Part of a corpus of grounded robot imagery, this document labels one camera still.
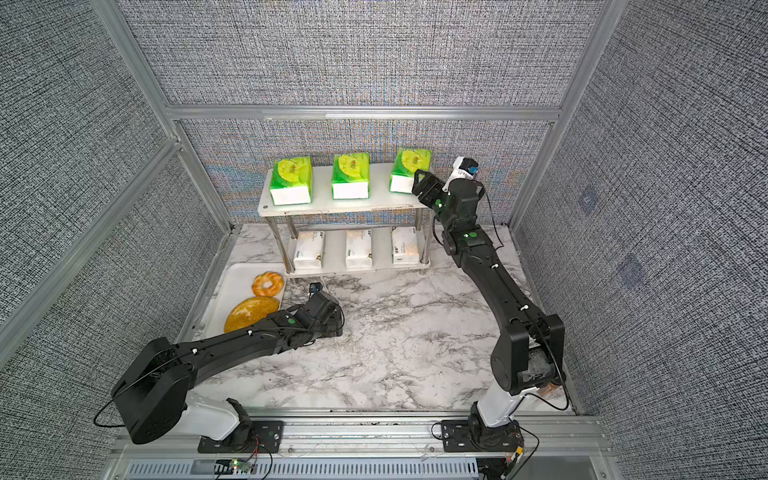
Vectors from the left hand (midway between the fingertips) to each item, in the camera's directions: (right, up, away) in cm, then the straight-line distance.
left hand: (337, 320), depth 87 cm
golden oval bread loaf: (-27, +2, +3) cm, 28 cm away
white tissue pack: (-11, +20, +11) cm, 25 cm away
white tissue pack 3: (+20, +22, +11) cm, 32 cm away
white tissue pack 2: (+6, +20, +11) cm, 24 cm away
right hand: (+24, +41, -12) cm, 49 cm away
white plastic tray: (-37, +8, +17) cm, 41 cm away
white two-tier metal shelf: (-2, +34, +35) cm, 49 cm away
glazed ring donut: (-24, +11, +16) cm, 31 cm away
